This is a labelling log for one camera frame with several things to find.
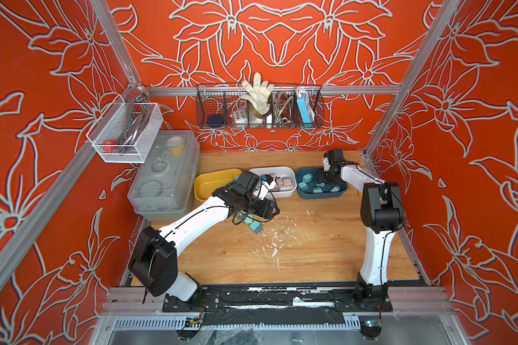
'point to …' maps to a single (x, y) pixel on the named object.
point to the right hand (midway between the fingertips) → (319, 176)
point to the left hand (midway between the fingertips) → (274, 207)
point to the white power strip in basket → (240, 118)
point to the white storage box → (284, 177)
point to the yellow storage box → (205, 184)
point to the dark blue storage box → (310, 188)
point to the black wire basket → (230, 106)
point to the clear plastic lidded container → (162, 181)
